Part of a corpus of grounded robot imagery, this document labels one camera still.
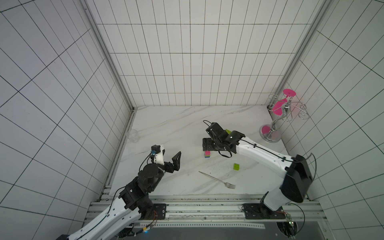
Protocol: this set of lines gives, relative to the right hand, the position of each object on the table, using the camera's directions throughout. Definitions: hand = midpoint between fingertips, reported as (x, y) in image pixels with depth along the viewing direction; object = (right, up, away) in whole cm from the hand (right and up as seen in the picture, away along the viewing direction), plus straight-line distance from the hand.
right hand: (208, 141), depth 85 cm
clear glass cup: (-51, +2, +16) cm, 53 cm away
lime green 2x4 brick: (+16, +4, +19) cm, 26 cm away
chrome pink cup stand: (+43, +20, -1) cm, 47 cm away
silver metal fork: (+12, -24, -3) cm, 27 cm away
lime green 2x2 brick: (0, -10, +6) cm, 11 cm away
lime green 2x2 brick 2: (+17, -15, +2) cm, 23 cm away
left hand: (-20, -5, -10) cm, 23 cm away
